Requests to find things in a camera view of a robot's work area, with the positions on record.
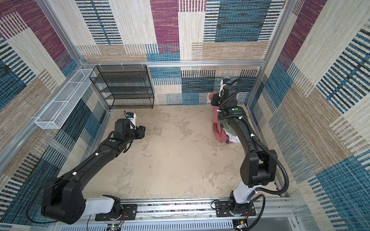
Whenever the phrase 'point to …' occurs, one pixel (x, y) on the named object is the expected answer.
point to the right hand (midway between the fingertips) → (215, 95)
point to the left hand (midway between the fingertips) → (141, 125)
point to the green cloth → (225, 123)
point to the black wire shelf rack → (124, 86)
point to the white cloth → (232, 138)
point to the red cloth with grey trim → (217, 129)
